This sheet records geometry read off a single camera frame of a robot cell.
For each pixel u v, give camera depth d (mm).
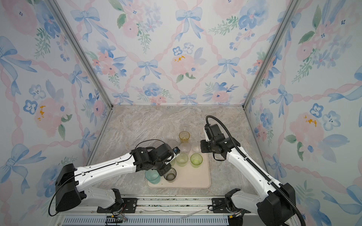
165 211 732
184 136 985
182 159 882
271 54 863
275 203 381
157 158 564
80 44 852
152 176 832
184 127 1063
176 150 676
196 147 939
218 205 732
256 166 450
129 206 741
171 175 841
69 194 386
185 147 903
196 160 886
